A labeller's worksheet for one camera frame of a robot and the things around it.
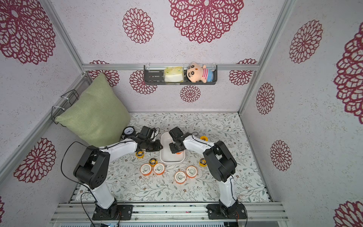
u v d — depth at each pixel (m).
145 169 0.88
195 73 0.85
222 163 0.52
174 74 0.90
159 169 0.88
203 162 0.92
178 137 0.74
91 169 0.48
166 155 0.97
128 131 1.06
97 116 0.48
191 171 0.87
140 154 0.95
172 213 0.76
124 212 0.74
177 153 0.91
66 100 0.78
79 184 0.49
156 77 1.00
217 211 0.74
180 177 0.85
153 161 0.92
